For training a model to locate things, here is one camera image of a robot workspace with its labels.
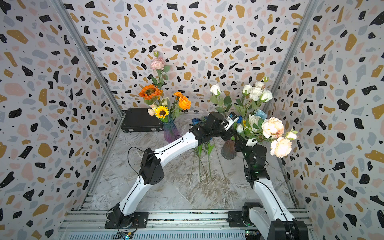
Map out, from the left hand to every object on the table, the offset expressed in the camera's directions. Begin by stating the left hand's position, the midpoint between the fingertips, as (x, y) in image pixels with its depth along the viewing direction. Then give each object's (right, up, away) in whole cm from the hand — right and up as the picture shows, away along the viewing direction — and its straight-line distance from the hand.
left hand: (237, 128), depth 81 cm
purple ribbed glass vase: (-39, -2, +14) cm, 42 cm away
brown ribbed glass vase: (-3, -13, +10) cm, 17 cm away
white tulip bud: (0, 0, -6) cm, 6 cm away
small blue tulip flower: (-14, -14, +19) cm, 28 cm away
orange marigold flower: (-33, +20, +9) cm, 40 cm away
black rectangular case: (-71, +7, +40) cm, 82 cm away
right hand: (+1, -3, -2) cm, 4 cm away
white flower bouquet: (+6, +9, -1) cm, 11 cm away
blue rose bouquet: (-24, +5, +32) cm, 40 cm away
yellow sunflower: (-41, +9, -1) cm, 42 cm away
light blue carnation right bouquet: (+10, +7, -7) cm, 14 cm away
